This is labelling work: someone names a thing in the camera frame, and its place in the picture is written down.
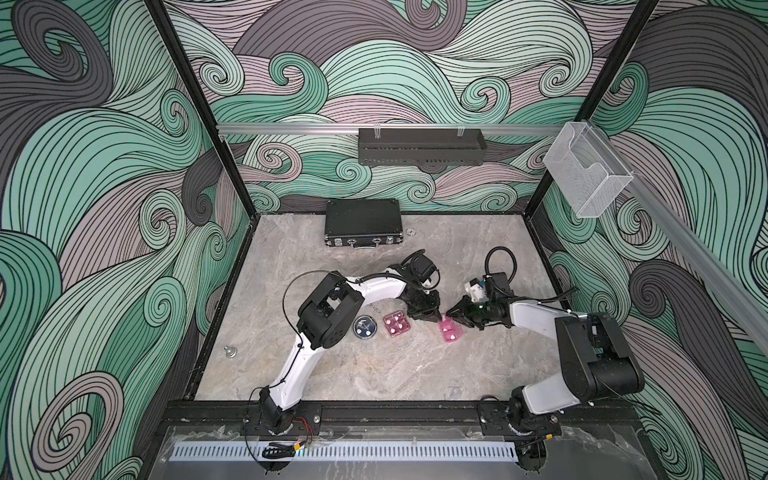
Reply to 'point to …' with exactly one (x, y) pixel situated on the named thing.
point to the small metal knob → (231, 352)
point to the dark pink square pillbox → (396, 323)
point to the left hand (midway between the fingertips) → (444, 317)
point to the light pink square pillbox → (451, 330)
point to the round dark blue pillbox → (365, 327)
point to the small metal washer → (411, 231)
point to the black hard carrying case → (363, 223)
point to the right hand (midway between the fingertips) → (447, 315)
